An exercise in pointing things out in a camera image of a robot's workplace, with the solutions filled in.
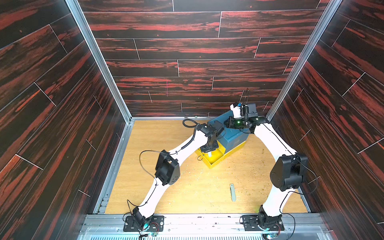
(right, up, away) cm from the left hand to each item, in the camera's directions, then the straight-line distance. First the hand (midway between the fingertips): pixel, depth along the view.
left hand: (214, 150), depth 90 cm
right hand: (+8, +17, +1) cm, 19 cm away
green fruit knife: (-3, -2, -1) cm, 4 cm away
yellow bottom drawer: (+3, -4, +7) cm, 8 cm away
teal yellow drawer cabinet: (+8, +7, -9) cm, 14 cm away
